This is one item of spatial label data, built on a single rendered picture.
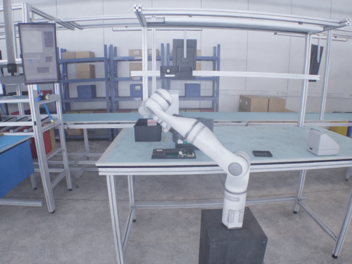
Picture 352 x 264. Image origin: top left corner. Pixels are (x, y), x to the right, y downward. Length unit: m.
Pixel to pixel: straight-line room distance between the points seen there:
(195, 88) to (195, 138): 4.22
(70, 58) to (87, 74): 0.52
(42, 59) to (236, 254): 1.98
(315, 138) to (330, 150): 0.13
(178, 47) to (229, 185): 2.53
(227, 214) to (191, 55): 2.57
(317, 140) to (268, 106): 3.47
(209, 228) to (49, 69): 1.79
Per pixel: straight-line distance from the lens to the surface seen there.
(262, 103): 4.93
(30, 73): 2.19
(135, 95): 5.06
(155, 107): 0.93
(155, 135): 1.65
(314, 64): 3.90
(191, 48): 3.24
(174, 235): 2.30
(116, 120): 2.90
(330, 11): 7.18
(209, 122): 1.45
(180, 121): 0.90
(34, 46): 2.16
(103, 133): 5.40
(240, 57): 5.80
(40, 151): 2.56
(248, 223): 1.08
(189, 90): 5.07
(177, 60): 3.22
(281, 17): 1.87
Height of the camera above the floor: 1.48
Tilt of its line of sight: 14 degrees down
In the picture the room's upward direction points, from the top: straight up
